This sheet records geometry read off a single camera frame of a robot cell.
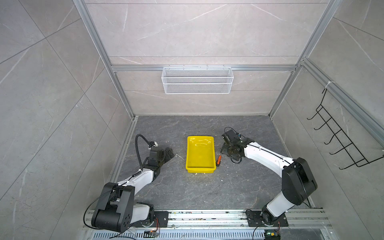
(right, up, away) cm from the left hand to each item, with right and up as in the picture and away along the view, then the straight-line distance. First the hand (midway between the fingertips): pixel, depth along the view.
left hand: (167, 148), depth 91 cm
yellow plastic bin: (+21, -5, +5) cm, 22 cm away
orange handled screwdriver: (+32, -8, +1) cm, 33 cm away
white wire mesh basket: (+18, +46, +9) cm, 50 cm away
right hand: (+36, -1, -1) cm, 36 cm away
